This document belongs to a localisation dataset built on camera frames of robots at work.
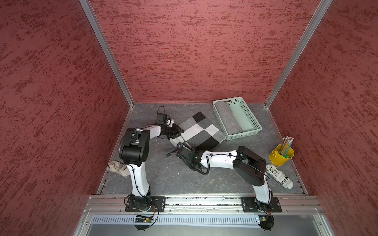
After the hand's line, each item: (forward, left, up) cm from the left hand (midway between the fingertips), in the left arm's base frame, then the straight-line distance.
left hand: (182, 133), depth 98 cm
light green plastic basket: (+18, -40, -4) cm, 44 cm away
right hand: (-14, -7, -5) cm, 16 cm away
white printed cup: (-28, -58, -2) cm, 64 cm away
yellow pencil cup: (-18, -57, +6) cm, 60 cm away
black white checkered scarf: (+2, -13, -3) cm, 13 cm away
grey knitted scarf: (+16, -31, +4) cm, 35 cm away
